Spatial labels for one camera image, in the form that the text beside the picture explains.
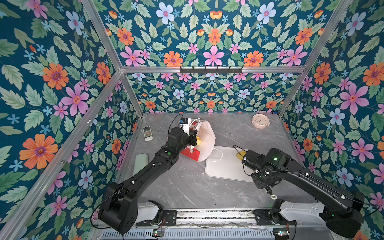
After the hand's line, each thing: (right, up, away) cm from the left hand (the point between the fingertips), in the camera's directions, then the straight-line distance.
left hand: (199, 127), depth 78 cm
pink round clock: (+45, +5, +34) cm, 57 cm away
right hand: (+29, -26, -9) cm, 40 cm away
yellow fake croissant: (+16, -11, -22) cm, 30 cm away
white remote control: (-39, -4, +29) cm, 49 cm away
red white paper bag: (+4, -8, +14) cm, 17 cm away
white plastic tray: (+13, -19, +1) cm, 24 cm away
